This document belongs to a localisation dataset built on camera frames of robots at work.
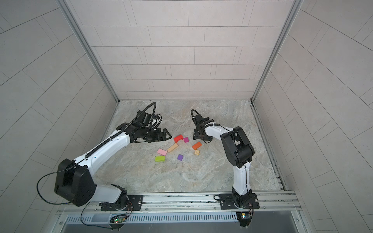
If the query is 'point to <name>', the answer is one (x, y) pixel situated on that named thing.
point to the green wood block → (160, 158)
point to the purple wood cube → (180, 157)
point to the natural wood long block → (172, 147)
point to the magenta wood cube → (186, 140)
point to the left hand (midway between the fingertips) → (169, 135)
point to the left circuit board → (118, 220)
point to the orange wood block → (196, 145)
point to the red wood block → (178, 138)
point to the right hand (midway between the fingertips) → (200, 137)
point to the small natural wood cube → (197, 152)
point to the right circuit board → (244, 215)
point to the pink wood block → (161, 152)
